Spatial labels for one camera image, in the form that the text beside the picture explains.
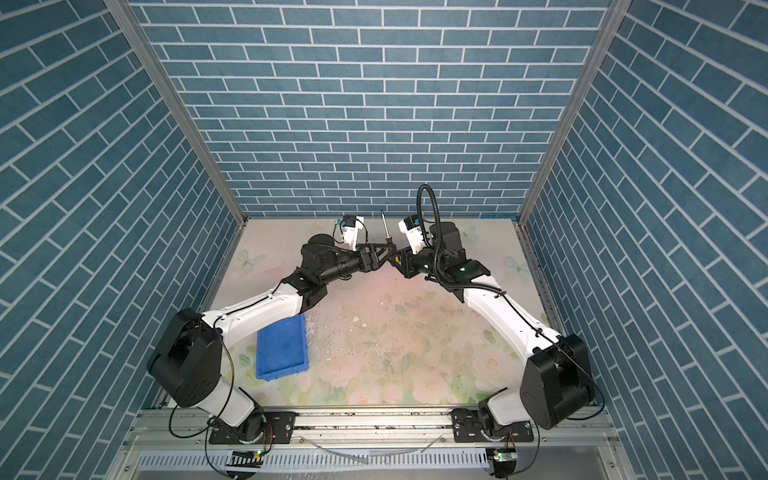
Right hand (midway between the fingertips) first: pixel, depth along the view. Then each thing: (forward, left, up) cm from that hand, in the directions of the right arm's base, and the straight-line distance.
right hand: (387, 253), depth 79 cm
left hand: (-1, -1, +2) cm, 3 cm away
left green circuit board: (-45, +31, -28) cm, 61 cm away
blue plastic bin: (-19, +30, -24) cm, 43 cm away
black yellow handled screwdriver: (+2, 0, +4) cm, 4 cm away
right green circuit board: (-39, -33, -30) cm, 59 cm away
